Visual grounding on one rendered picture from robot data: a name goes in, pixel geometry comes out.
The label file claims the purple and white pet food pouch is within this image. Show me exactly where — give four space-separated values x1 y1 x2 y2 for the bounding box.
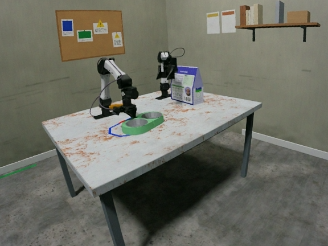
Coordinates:
170 66 203 105

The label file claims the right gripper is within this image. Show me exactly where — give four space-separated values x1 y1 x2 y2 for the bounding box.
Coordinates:
120 98 137 118

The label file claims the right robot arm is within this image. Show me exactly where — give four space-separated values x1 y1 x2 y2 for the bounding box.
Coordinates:
93 58 139 120

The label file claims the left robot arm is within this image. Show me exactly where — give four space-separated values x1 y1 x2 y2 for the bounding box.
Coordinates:
155 51 178 100

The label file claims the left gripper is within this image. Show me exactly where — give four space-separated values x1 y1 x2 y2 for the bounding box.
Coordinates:
156 65 175 80

